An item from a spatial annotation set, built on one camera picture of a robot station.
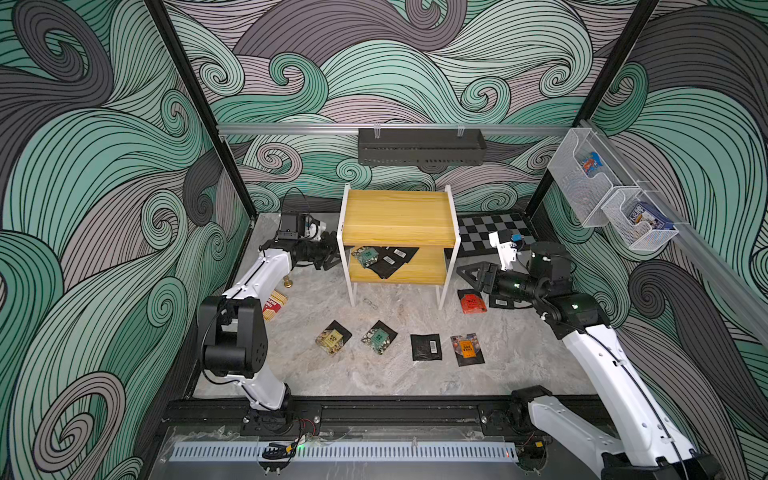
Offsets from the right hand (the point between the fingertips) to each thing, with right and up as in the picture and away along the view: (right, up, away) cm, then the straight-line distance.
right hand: (464, 271), depth 70 cm
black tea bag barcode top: (-7, -24, +16) cm, 29 cm away
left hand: (-29, +6, +16) cm, 33 cm away
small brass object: (-51, -7, +29) cm, 59 cm away
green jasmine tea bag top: (-20, -22, +18) cm, 35 cm away
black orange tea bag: (+5, -25, +15) cm, 29 cm away
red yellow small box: (-54, -13, +23) cm, 60 cm away
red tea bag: (+10, -13, +25) cm, 30 cm away
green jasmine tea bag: (-24, +3, +16) cm, 29 cm away
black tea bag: (-17, +2, +16) cm, 23 cm away
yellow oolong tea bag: (-34, -22, +18) cm, 44 cm away
